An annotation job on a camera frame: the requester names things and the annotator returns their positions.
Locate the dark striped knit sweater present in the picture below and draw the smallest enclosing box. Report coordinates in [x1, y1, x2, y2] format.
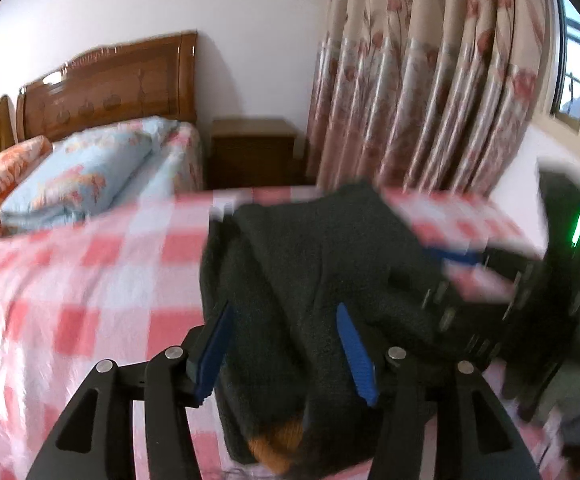
[200, 183, 464, 479]

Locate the carved wooden headboard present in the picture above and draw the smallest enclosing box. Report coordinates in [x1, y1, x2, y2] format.
[15, 32, 199, 142]

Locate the pink checkered bed sheet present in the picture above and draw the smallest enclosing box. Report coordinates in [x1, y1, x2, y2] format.
[0, 188, 538, 479]

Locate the wooden nightstand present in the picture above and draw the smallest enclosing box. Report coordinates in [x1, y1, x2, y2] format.
[205, 117, 305, 190]

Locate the light blue floral pillow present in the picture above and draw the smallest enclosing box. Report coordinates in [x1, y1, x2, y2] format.
[0, 116, 178, 233]

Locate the floral pink curtain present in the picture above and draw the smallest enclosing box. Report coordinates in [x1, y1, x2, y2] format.
[306, 0, 555, 196]

